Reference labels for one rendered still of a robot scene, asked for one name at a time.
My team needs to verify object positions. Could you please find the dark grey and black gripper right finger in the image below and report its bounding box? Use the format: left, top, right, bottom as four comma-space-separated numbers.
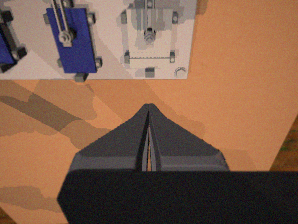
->
149, 103, 230, 171

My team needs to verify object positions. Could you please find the toggle clamp with red handle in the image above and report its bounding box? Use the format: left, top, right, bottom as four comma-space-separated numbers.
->
51, 0, 77, 47

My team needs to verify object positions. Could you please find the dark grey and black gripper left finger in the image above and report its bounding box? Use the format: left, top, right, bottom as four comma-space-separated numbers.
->
66, 103, 149, 175

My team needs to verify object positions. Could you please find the blue flat rectangular plate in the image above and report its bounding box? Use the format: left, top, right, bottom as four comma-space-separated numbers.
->
46, 8, 98, 73

